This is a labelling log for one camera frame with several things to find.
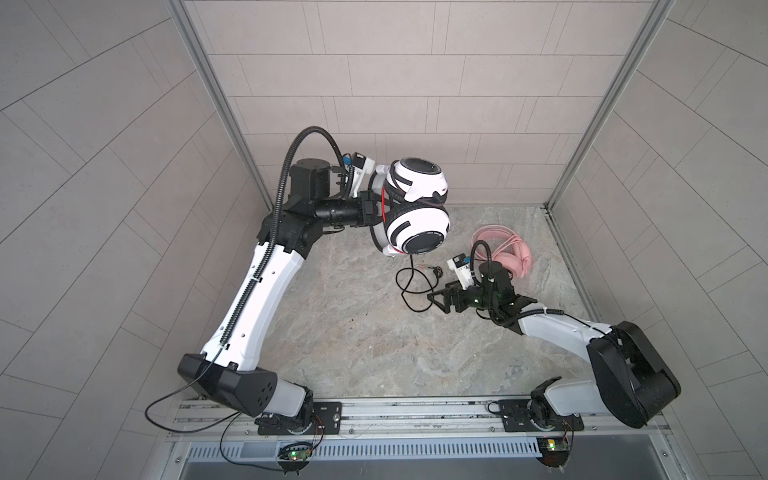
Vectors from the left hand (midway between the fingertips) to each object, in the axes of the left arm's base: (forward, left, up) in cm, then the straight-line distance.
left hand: (404, 208), depth 59 cm
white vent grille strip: (-37, -10, -41) cm, 56 cm away
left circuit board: (-38, +23, -38) cm, 59 cm away
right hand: (-2, -10, -33) cm, 35 cm away
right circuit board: (-37, -35, -42) cm, 66 cm away
